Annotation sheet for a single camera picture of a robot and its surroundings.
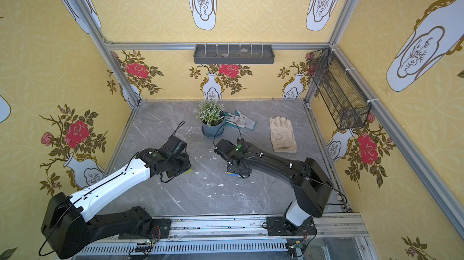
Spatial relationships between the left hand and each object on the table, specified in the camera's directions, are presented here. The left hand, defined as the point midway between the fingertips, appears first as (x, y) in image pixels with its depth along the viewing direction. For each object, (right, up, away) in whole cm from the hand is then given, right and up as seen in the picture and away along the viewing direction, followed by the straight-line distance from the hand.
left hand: (193, 166), depth 82 cm
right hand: (+20, -3, +1) cm, 20 cm away
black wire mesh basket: (+71, +28, +1) cm, 76 cm away
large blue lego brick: (+18, -2, -7) cm, 19 cm away
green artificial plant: (+7, +25, +9) cm, 27 cm away
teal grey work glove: (+21, +20, +28) cm, 40 cm away
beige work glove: (+46, +12, +22) cm, 52 cm away
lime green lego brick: (0, 0, -7) cm, 7 cm away
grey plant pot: (+8, +15, +18) cm, 25 cm away
